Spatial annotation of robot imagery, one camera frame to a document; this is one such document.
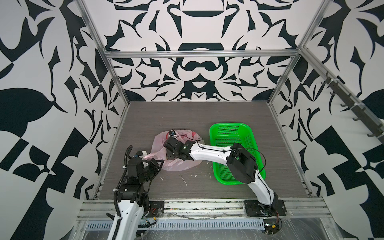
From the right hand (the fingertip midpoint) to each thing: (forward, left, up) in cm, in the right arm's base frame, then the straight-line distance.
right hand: (169, 148), depth 90 cm
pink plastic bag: (-8, +3, +13) cm, 16 cm away
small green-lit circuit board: (-37, -50, -7) cm, 63 cm away
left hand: (-8, +2, +5) cm, 10 cm away
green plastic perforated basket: (+13, -36, -5) cm, 38 cm away
